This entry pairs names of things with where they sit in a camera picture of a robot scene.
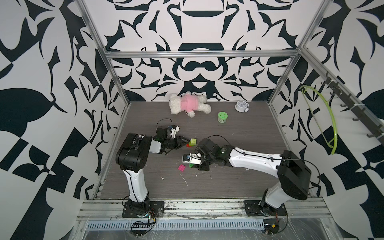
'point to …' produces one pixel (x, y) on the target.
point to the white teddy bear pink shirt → (189, 103)
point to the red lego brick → (187, 145)
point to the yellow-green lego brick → (193, 142)
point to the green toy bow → (335, 146)
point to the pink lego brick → (181, 167)
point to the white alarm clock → (242, 106)
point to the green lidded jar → (222, 116)
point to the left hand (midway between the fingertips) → (187, 140)
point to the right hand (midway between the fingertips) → (192, 158)
